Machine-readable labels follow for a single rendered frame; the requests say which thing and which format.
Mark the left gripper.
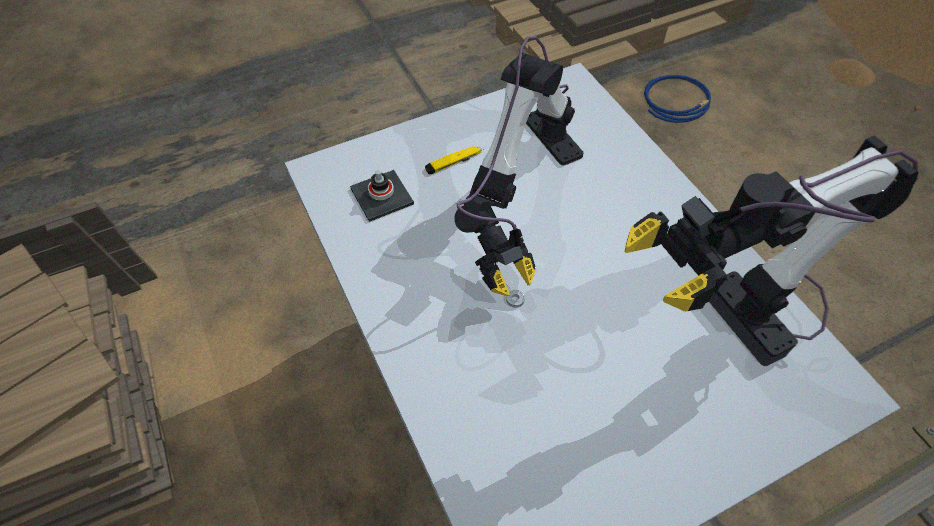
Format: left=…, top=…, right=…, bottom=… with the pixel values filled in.
left=624, top=211, right=736, bottom=312

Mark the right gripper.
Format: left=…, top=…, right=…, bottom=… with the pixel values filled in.
left=475, top=225, right=536, bottom=296

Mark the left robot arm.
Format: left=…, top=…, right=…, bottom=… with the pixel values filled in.
left=681, top=136, right=919, bottom=357

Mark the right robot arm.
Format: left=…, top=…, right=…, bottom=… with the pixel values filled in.
left=454, top=53, right=584, bottom=265

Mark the yellow utility knife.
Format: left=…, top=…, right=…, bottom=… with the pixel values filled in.
left=425, top=146, right=484, bottom=174

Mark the blue coiled hose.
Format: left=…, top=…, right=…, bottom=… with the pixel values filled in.
left=644, top=75, right=711, bottom=123

